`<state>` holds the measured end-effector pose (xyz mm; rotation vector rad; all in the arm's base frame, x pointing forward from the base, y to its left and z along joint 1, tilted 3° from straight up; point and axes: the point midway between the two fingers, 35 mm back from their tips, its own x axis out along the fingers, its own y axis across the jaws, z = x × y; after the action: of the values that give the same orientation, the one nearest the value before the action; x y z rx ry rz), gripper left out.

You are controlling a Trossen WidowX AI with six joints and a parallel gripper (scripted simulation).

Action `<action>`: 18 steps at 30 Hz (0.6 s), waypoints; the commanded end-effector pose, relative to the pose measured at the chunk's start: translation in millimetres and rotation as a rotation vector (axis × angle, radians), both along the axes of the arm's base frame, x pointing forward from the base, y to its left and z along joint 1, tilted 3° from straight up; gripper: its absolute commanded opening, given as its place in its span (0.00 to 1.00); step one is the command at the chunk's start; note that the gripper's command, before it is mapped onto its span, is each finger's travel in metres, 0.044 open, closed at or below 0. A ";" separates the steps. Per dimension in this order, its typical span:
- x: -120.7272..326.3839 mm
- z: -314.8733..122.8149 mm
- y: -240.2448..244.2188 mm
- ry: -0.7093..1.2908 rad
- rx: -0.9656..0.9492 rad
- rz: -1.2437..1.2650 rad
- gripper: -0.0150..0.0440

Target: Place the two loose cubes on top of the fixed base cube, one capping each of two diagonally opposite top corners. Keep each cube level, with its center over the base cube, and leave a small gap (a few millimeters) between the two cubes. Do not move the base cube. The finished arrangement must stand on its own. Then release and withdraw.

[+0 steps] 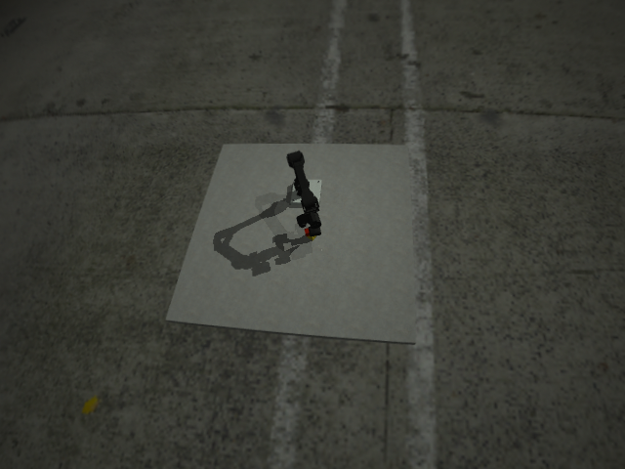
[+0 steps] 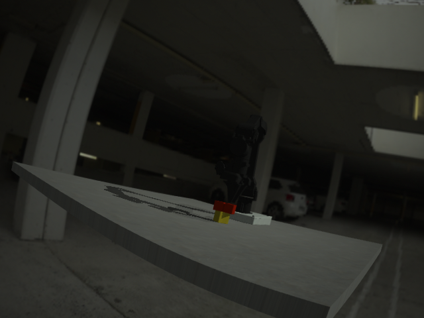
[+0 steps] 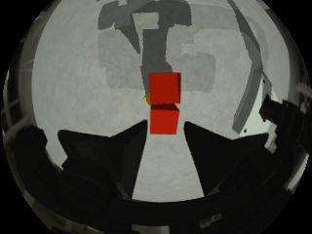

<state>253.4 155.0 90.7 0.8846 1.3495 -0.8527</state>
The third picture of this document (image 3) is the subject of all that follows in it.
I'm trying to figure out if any yellow cube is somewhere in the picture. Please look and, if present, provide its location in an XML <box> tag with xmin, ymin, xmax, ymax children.
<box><xmin>143</xmin><ymin>91</ymin><xmax>151</xmax><ymax>106</ymax></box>

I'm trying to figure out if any red cube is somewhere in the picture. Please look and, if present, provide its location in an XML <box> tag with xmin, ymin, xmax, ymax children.
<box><xmin>148</xmin><ymin>71</ymin><xmax>182</xmax><ymax>105</ymax></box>
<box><xmin>149</xmin><ymin>104</ymin><xmax>180</xmax><ymax>134</ymax></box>

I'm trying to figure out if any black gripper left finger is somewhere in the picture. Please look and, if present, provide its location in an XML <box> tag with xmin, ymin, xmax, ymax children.
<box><xmin>58</xmin><ymin>120</ymin><xmax>147</xmax><ymax>200</ymax></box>

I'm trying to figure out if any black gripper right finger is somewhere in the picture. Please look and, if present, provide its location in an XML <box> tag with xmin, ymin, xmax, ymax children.
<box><xmin>183</xmin><ymin>121</ymin><xmax>269</xmax><ymax>196</ymax></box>

